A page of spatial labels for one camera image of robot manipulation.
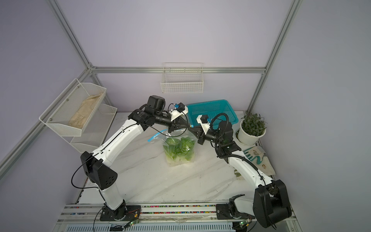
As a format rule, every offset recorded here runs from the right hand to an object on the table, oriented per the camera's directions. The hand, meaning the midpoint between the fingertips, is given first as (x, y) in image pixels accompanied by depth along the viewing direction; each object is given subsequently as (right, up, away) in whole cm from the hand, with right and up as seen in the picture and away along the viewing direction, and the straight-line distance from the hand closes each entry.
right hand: (190, 129), depth 75 cm
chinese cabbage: (-2, -10, +4) cm, 11 cm away
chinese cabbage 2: (-10, -9, +1) cm, 14 cm away
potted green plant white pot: (+39, +1, +15) cm, 42 cm away
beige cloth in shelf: (-60, +8, +4) cm, 61 cm away
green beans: (+29, -28, +11) cm, 42 cm away
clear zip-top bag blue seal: (-15, -4, -1) cm, 16 cm away
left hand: (-2, +2, -3) cm, 4 cm away
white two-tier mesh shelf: (-64, -6, +16) cm, 66 cm away
